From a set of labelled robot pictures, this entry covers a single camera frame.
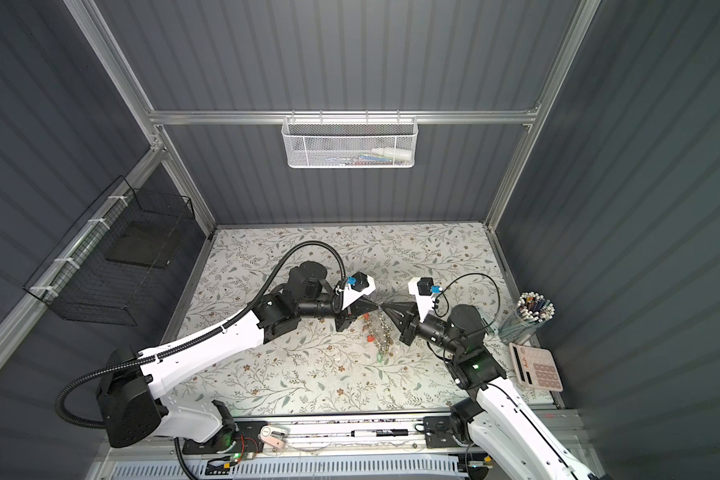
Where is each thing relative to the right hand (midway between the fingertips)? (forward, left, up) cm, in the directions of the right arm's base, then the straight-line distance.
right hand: (388, 310), depth 68 cm
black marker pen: (-21, +2, -24) cm, 32 cm away
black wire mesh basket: (+9, +69, +5) cm, 69 cm away
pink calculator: (-5, -42, -24) cm, 49 cm away
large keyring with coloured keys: (+2, +2, -17) cm, 17 cm away
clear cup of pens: (+6, -39, -11) cm, 41 cm away
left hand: (+2, +2, -1) cm, 3 cm away
